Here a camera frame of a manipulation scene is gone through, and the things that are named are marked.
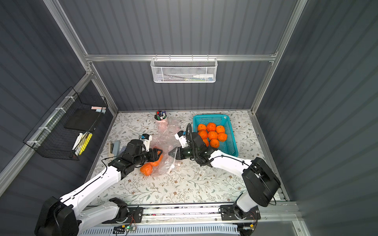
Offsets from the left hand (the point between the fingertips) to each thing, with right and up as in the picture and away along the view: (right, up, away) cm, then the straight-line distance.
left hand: (158, 151), depth 82 cm
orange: (-7, -10, +1) cm, 13 cm away
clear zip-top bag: (-2, +9, +28) cm, 29 cm away
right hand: (+8, -1, -4) cm, 9 cm away
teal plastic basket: (+43, +1, +12) cm, 44 cm away
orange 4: (+33, +3, +12) cm, 36 cm away
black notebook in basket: (-40, +18, -3) cm, 44 cm away
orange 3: (+39, +7, +16) cm, 43 cm away
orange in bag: (-2, -9, +6) cm, 11 cm away
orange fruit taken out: (+32, +13, +20) cm, 40 cm away
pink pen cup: (-3, +20, +18) cm, 27 cm away
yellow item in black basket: (-32, +6, -12) cm, 35 cm away
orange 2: (+33, +8, +17) cm, 38 cm away
